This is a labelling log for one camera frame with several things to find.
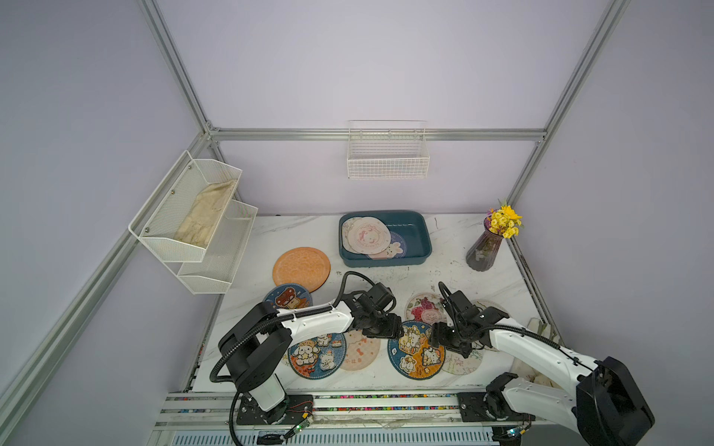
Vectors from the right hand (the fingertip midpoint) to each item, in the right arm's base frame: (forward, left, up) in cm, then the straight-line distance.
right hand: (432, 345), depth 83 cm
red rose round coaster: (+13, 0, -2) cm, 13 cm away
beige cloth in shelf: (+25, +67, +30) cm, 77 cm away
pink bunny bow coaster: (-1, +22, -1) cm, 22 cm away
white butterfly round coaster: (+44, +28, +2) cm, 52 cm away
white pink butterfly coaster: (-5, -6, -2) cm, 8 cm away
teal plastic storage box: (+49, -1, +1) cm, 49 cm away
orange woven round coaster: (+31, +44, -1) cm, 54 cm away
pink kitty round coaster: (+45, +18, 0) cm, 49 cm away
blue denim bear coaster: (+18, +47, 0) cm, 51 cm away
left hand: (+2, +11, +3) cm, 12 cm away
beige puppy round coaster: (+14, -20, -2) cm, 24 cm away
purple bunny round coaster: (+38, +7, 0) cm, 39 cm away
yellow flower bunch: (+29, -24, +23) cm, 44 cm away
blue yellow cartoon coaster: (-3, +6, -1) cm, 6 cm away
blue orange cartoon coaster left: (-3, +34, -1) cm, 34 cm away
